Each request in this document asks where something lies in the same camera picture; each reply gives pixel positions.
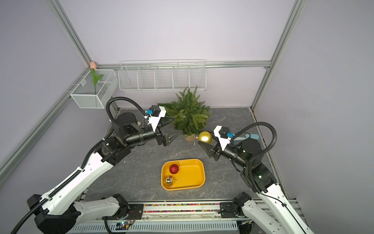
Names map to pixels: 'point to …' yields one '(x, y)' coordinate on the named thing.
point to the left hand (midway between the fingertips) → (177, 126)
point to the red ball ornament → (174, 168)
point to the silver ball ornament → (169, 180)
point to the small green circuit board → (122, 225)
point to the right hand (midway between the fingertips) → (204, 135)
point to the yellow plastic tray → (191, 174)
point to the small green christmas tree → (190, 114)
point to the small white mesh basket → (84, 94)
